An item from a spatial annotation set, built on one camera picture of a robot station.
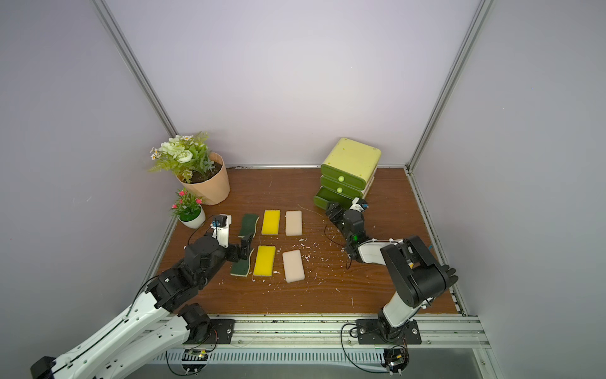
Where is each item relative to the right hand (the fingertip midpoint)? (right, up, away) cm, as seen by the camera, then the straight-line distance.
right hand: (333, 201), depth 91 cm
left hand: (-31, -9, -17) cm, 36 cm away
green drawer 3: (-3, +2, +10) cm, 10 cm away
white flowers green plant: (-55, +17, -8) cm, 58 cm away
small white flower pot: (-56, -9, +2) cm, 56 cm away
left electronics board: (-46, -49, -19) cm, 69 cm away
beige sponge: (-16, -9, +7) cm, 20 cm away
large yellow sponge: (-27, -23, -2) cm, 36 cm away
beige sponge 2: (-16, -24, -5) cm, 29 cm away
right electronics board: (+17, -47, -21) cm, 54 cm away
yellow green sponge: (-35, -10, +6) cm, 37 cm away
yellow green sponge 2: (-35, -24, -6) cm, 43 cm away
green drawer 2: (+3, +6, +6) cm, 9 cm away
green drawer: (+4, +10, 0) cm, 10 cm away
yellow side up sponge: (-26, -9, +8) cm, 29 cm away
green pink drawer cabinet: (+10, +18, +4) cm, 21 cm away
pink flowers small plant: (-59, -3, +3) cm, 60 cm away
